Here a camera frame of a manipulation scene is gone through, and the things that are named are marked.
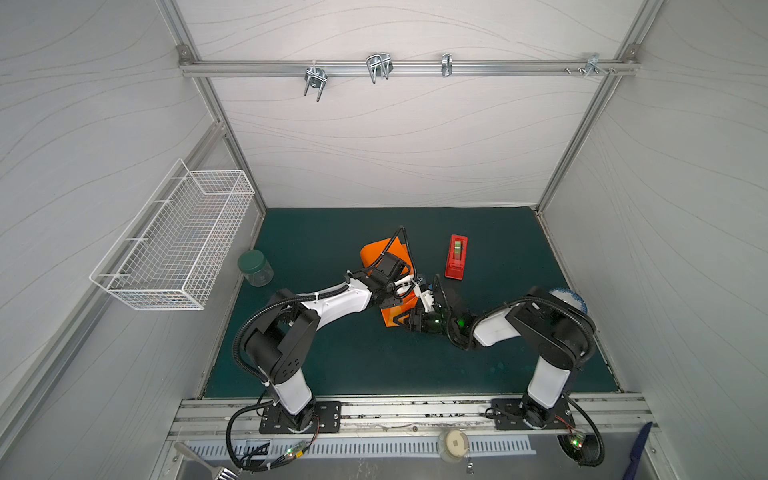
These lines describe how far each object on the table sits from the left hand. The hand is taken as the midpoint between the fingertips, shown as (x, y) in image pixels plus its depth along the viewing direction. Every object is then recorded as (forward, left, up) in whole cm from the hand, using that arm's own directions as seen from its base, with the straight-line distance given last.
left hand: (395, 277), depth 93 cm
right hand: (-11, -2, -3) cm, 11 cm away
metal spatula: (-49, +39, -5) cm, 62 cm away
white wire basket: (-9, +52, +25) cm, 59 cm away
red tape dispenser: (+9, -21, -1) cm, 23 cm away
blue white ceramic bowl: (-4, -55, -4) cm, 55 cm away
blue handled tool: (-42, -59, -7) cm, 73 cm away
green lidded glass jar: (0, +44, +4) cm, 44 cm away
